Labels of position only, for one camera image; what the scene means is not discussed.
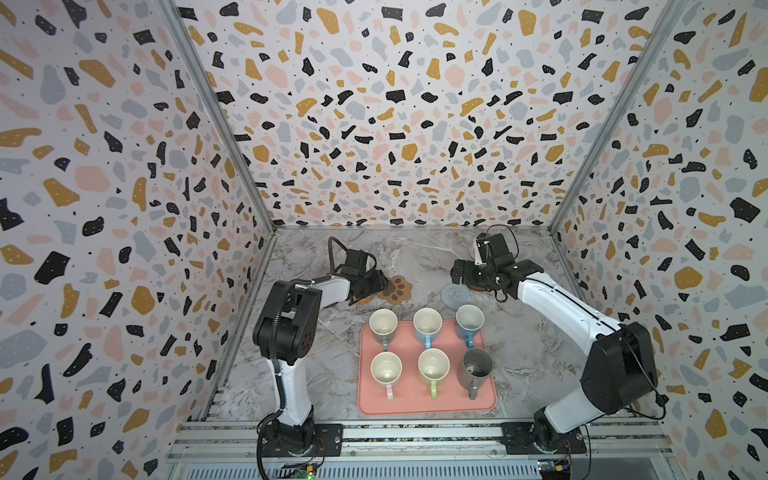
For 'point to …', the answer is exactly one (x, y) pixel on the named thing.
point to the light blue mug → (469, 321)
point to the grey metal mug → (474, 370)
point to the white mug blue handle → (427, 323)
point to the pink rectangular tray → (409, 378)
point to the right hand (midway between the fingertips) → (460, 267)
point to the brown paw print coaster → (398, 290)
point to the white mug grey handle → (383, 324)
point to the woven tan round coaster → (366, 299)
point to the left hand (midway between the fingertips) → (385, 278)
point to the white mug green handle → (433, 366)
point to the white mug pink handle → (386, 369)
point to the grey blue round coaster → (456, 295)
